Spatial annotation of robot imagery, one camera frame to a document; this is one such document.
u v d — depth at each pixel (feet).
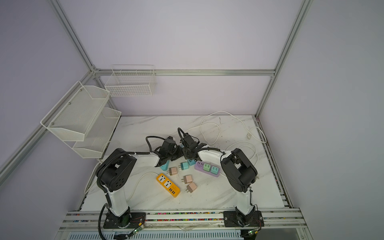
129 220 2.35
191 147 2.39
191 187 2.69
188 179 2.82
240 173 1.61
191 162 3.03
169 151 2.58
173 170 2.91
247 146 3.34
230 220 2.40
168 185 2.69
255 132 3.65
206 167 2.78
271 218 2.50
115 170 1.64
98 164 3.15
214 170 2.75
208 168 2.76
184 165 2.97
